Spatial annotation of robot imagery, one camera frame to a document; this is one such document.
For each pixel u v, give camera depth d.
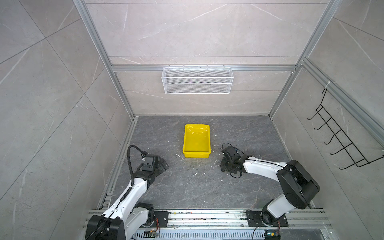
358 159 0.59
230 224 0.73
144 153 0.76
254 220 0.73
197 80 1.01
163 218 0.73
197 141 1.04
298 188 0.43
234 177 0.77
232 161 0.71
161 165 0.78
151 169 0.65
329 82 0.70
